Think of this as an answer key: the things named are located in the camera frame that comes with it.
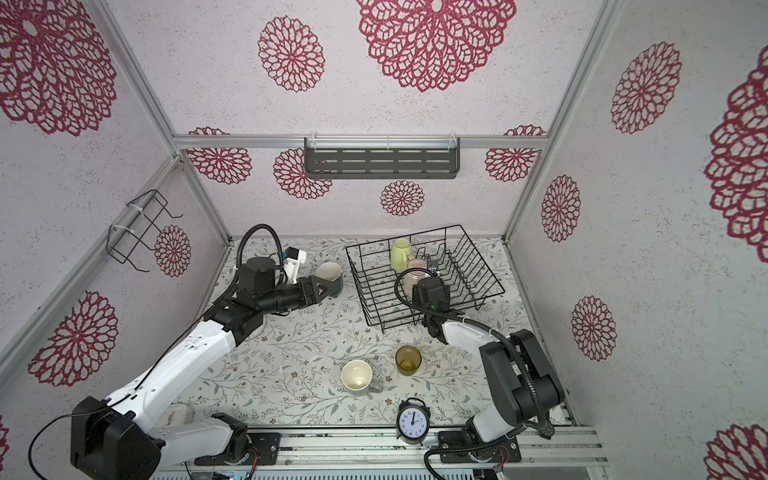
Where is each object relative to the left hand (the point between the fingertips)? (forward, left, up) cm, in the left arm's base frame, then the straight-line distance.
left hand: (332, 291), depth 75 cm
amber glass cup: (-9, -20, -22) cm, 31 cm away
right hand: (+12, -28, -13) cm, 33 cm away
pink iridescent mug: (+7, -22, 0) cm, 23 cm away
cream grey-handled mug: (-14, -5, -22) cm, 27 cm away
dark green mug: (+18, +4, -15) cm, 23 cm away
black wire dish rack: (+25, -15, -24) cm, 38 cm away
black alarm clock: (-25, -20, -22) cm, 39 cm away
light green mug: (+25, -19, -15) cm, 35 cm away
